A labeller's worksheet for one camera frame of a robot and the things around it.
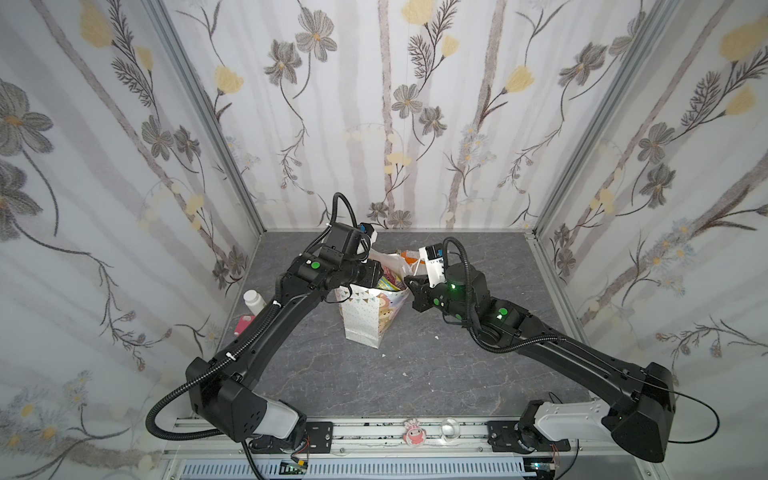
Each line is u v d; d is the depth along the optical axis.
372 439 0.75
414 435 0.72
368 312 0.77
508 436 0.74
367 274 0.66
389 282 0.77
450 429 0.76
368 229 0.68
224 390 0.39
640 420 0.38
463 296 0.51
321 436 0.73
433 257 0.61
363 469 0.70
